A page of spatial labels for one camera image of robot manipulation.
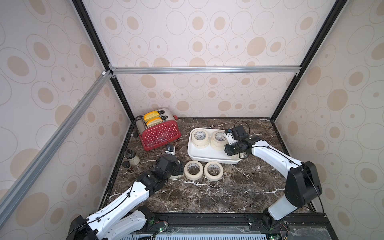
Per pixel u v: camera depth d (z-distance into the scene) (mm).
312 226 730
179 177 896
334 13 698
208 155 996
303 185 441
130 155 875
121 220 550
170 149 682
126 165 843
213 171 921
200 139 1007
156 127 912
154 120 909
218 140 979
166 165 572
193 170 921
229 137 808
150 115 924
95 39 777
